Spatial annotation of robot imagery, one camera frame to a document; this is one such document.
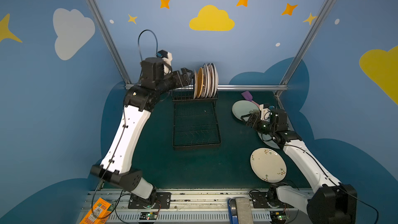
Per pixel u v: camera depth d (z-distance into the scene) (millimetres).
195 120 1073
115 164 394
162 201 739
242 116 801
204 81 801
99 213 673
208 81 786
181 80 558
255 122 718
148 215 710
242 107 1183
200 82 801
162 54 549
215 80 785
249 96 1188
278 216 714
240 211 691
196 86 815
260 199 752
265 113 718
